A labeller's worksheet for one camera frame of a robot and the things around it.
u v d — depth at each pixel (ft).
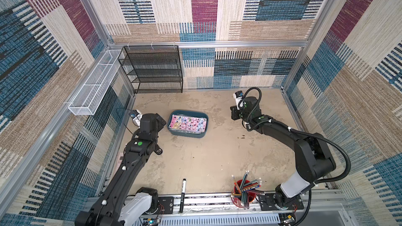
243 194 2.28
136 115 2.17
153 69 3.59
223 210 2.39
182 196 2.48
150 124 1.84
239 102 2.61
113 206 1.31
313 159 1.50
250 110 2.29
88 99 2.34
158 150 2.93
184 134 3.02
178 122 3.19
